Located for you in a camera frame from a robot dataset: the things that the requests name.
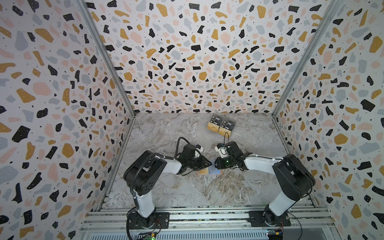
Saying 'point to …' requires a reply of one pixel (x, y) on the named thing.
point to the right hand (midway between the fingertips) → (212, 162)
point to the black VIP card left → (216, 119)
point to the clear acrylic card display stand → (221, 126)
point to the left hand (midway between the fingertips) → (214, 162)
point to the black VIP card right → (228, 124)
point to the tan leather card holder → (198, 173)
